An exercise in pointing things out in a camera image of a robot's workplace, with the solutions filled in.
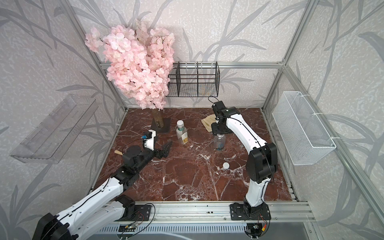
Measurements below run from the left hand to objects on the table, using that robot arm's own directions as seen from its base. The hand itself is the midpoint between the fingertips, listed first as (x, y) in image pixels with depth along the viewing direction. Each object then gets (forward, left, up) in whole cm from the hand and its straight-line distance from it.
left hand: (165, 139), depth 76 cm
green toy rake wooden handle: (+3, +34, -21) cm, 40 cm away
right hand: (+11, -29, -6) cm, 32 cm away
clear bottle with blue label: (+10, -31, -19) cm, 37 cm away
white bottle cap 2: (-5, -34, -20) cm, 40 cm away
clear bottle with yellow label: (+16, -5, -16) cm, 23 cm away
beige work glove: (+30, -24, -21) cm, 44 cm away
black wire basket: (+48, -13, +3) cm, 50 cm away
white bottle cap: (+12, -6, -3) cm, 14 cm away
